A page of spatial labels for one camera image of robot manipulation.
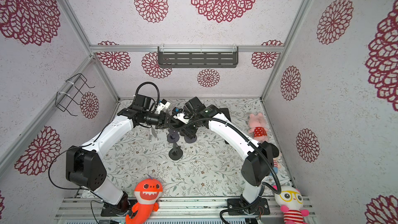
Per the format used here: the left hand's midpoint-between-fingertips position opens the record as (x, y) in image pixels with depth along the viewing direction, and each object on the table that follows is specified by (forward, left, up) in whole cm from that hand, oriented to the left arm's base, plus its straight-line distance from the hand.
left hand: (176, 125), depth 77 cm
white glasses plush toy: (-31, -53, -16) cm, 64 cm away
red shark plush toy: (-27, +13, -14) cm, 33 cm away
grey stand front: (-7, +2, -17) cm, 18 cm away
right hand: (+2, -5, -2) cm, 5 cm away
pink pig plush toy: (+10, -48, -18) cm, 52 cm away
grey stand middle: (+4, -6, -23) cm, 24 cm away
